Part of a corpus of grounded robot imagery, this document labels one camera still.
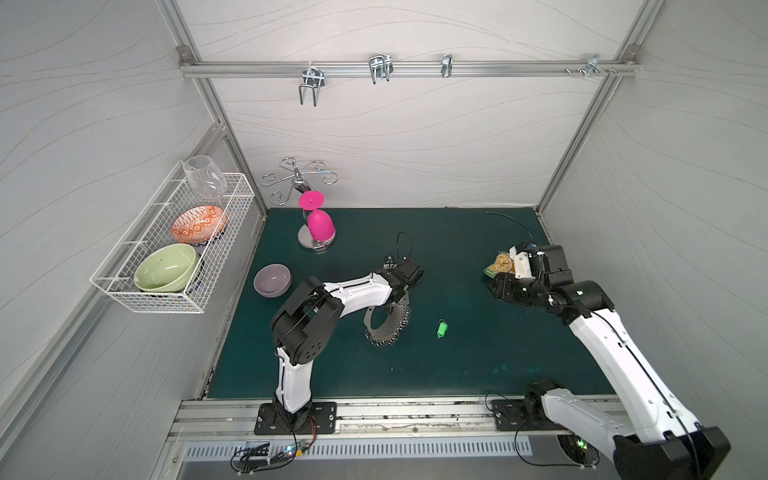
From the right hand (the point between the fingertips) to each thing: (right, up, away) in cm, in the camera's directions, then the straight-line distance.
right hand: (497, 283), depth 76 cm
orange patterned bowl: (-74, +15, -5) cm, 76 cm away
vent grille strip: (-29, -39, -6) cm, 49 cm away
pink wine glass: (-50, +16, +17) cm, 55 cm away
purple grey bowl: (-66, -2, +17) cm, 68 cm away
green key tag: (-12, -16, +12) cm, 23 cm away
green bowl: (-74, +6, -15) cm, 76 cm away
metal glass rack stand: (-60, +33, +16) cm, 70 cm away
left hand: (-26, -7, +17) cm, 32 cm away
